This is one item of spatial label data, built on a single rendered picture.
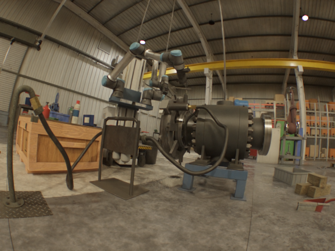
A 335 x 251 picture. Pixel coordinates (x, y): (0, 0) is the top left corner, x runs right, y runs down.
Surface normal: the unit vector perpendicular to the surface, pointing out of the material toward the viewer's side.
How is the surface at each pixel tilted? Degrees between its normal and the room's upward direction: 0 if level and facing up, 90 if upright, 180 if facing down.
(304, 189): 90
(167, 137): 108
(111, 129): 90
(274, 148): 90
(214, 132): 98
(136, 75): 90
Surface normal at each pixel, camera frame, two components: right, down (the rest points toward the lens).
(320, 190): -0.08, -0.11
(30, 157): 0.89, 0.06
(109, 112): 0.61, 0.00
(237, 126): -0.43, -0.22
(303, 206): -0.60, -0.15
